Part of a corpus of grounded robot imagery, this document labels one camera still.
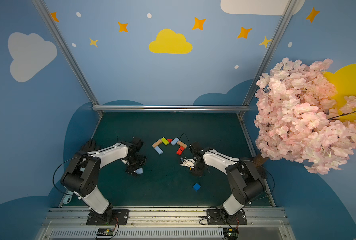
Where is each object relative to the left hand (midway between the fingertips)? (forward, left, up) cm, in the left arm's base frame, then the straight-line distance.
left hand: (144, 165), depth 92 cm
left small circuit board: (-34, +14, -2) cm, 37 cm away
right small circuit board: (-33, -48, -3) cm, 59 cm away
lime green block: (+19, -11, 0) cm, 22 cm away
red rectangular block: (+12, -22, 0) cm, 25 cm away
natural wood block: (+17, -6, 0) cm, 18 cm away
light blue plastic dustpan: (-20, +38, +2) cm, 43 cm away
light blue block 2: (+12, -7, 0) cm, 14 cm away
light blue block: (+19, -18, 0) cm, 26 cm away
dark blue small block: (-13, -32, +2) cm, 34 cm away
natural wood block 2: (+17, -23, -1) cm, 29 cm away
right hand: (+1, -34, 0) cm, 34 cm away
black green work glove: (+13, +40, 0) cm, 43 cm away
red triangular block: (+19, -14, +1) cm, 24 cm away
